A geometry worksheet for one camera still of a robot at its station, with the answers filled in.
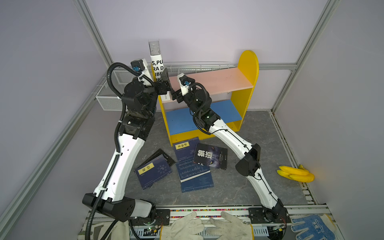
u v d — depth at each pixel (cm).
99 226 70
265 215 65
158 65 56
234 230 71
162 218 74
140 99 42
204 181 85
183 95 64
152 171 87
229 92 79
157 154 95
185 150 97
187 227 71
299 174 83
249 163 54
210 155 94
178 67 92
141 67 45
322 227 71
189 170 87
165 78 52
